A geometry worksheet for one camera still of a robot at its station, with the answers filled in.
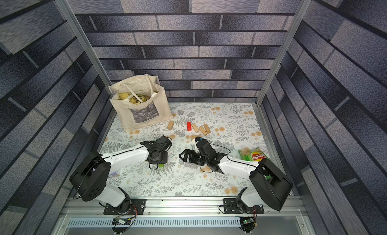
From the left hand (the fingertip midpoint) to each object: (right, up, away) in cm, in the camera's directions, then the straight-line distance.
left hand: (164, 159), depth 89 cm
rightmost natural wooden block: (+27, +17, +15) cm, 35 cm away
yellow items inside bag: (-19, +36, 0) cm, 41 cm away
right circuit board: (+44, -27, -16) cm, 55 cm away
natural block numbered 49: (+24, +16, +15) cm, 32 cm away
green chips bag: (+48, +4, -3) cm, 48 cm away
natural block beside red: (+18, +18, +15) cm, 30 cm away
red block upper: (+14, +19, +15) cm, 28 cm away
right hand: (+12, +3, -5) cm, 13 cm away
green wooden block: (0, 0, -10) cm, 10 cm away
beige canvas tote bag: (-21, +26, +4) cm, 34 cm away
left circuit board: (-19, -25, -18) cm, 36 cm away
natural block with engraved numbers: (+17, +12, +12) cm, 24 cm away
